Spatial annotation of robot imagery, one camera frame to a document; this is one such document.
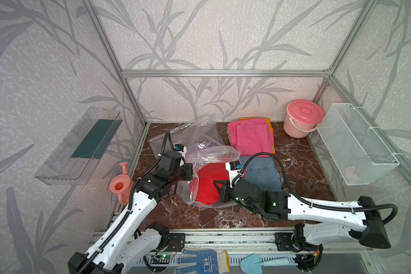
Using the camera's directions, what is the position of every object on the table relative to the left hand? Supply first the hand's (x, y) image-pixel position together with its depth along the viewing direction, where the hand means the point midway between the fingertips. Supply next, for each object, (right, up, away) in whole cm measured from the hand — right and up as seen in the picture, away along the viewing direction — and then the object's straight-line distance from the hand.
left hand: (192, 167), depth 76 cm
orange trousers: (+47, +23, +42) cm, 68 cm away
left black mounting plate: (-7, -32, -3) cm, 33 cm away
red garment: (+7, -9, -8) cm, 14 cm away
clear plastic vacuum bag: (+6, +6, +11) cm, 13 cm away
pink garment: (+31, +13, +26) cm, 43 cm away
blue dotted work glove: (+7, -38, -6) cm, 39 cm away
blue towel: (+36, -5, +16) cm, 40 cm away
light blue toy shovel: (+25, -39, -7) cm, 47 cm away
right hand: (+9, -4, -9) cm, 14 cm away
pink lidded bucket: (+61, +26, +23) cm, 71 cm away
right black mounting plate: (+40, -33, -2) cm, 52 cm away
